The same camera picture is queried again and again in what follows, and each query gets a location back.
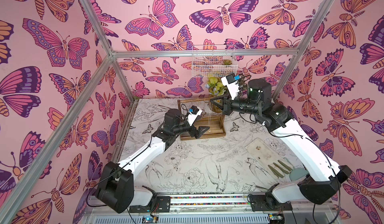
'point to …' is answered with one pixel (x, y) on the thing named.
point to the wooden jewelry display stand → (207, 123)
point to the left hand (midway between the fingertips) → (205, 121)
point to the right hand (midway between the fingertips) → (213, 98)
